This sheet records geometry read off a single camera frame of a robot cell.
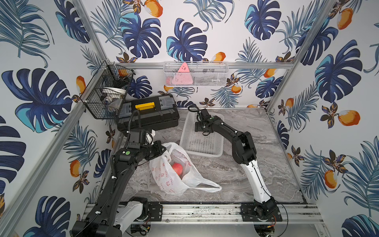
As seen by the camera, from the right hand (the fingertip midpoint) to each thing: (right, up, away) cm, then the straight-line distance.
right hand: (201, 127), depth 108 cm
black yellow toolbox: (-36, +9, -13) cm, 39 cm away
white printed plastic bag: (-21, -24, -37) cm, 49 cm away
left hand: (-21, -9, -33) cm, 40 cm away
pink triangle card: (-13, +32, -18) cm, 38 cm away
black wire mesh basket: (-61, +20, -17) cm, 66 cm away
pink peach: (-15, -22, -26) cm, 37 cm away
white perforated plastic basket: (-5, -11, -8) cm, 14 cm away
